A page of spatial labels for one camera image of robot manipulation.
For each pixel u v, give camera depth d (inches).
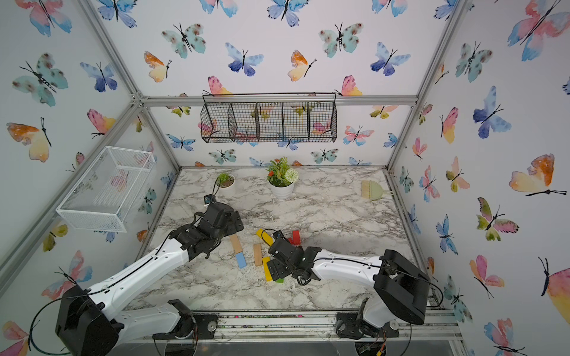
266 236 37.7
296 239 36.7
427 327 29.4
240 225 29.2
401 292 16.6
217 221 23.8
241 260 35.0
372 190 43.7
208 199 27.7
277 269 29.0
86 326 14.8
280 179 36.9
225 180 40.1
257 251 35.7
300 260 24.1
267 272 30.3
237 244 36.8
